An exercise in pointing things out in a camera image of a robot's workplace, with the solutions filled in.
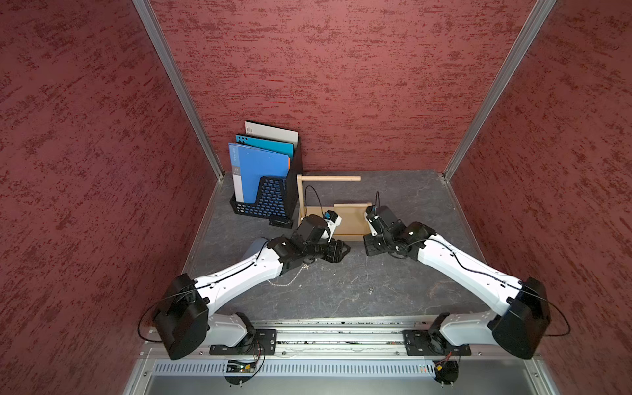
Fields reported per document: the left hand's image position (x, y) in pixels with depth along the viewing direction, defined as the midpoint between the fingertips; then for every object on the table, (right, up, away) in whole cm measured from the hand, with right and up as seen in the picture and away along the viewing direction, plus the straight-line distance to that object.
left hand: (342, 252), depth 78 cm
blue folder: (-34, +29, +10) cm, 46 cm away
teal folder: (-29, +38, +15) cm, 50 cm away
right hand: (+10, +1, +3) cm, 10 cm away
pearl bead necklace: (-13, -8, +12) cm, 20 cm away
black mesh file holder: (-23, +17, +14) cm, 32 cm away
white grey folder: (-28, +44, +21) cm, 56 cm away
